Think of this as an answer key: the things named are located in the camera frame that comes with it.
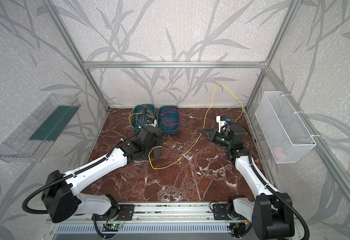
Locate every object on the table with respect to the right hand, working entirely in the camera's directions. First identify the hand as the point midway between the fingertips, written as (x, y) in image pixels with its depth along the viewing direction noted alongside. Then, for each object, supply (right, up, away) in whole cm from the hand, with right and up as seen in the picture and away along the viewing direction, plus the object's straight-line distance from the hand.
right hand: (201, 126), depth 78 cm
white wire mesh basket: (+33, -3, -17) cm, 38 cm away
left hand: (-21, -3, +3) cm, 21 cm away
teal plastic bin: (-43, +4, +36) cm, 56 cm away
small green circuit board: (-42, -47, -7) cm, 63 cm away
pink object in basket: (+37, -13, -6) cm, 40 cm away
